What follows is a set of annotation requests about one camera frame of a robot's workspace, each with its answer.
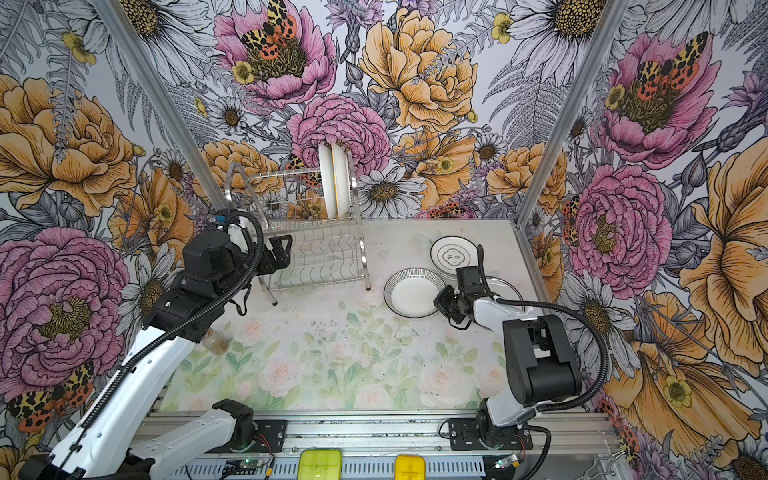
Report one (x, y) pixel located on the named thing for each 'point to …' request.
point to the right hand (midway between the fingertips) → (433, 309)
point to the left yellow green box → (320, 464)
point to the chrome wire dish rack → (323, 250)
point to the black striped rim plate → (410, 293)
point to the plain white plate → (510, 281)
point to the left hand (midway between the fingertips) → (275, 252)
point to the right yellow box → (410, 467)
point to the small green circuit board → (251, 463)
